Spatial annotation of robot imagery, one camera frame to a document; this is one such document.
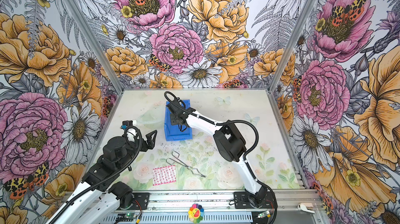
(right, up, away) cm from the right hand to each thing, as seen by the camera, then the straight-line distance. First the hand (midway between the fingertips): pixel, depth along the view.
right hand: (177, 121), depth 95 cm
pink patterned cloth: (-5, -26, -13) cm, 30 cm away
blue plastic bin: (-3, -8, +5) cm, 10 cm away
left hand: (-10, -5, -20) cm, 23 cm away
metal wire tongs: (-1, -20, -7) cm, 22 cm away
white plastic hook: (+60, -36, -24) cm, 74 cm away
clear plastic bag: (-18, 0, +11) cm, 21 cm away
